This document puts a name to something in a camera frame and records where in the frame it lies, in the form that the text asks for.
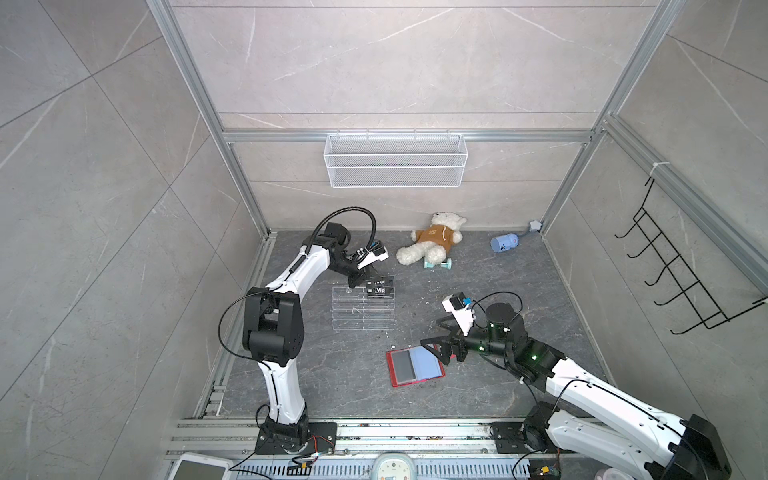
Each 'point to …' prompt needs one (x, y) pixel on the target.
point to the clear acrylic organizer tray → (354, 310)
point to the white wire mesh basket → (396, 161)
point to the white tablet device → (197, 467)
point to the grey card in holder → (403, 366)
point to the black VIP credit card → (380, 291)
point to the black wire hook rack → (683, 280)
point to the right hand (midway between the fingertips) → (430, 330)
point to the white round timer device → (393, 466)
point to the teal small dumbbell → (447, 264)
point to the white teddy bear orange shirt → (433, 242)
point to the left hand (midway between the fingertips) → (376, 271)
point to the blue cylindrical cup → (504, 242)
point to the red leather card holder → (414, 364)
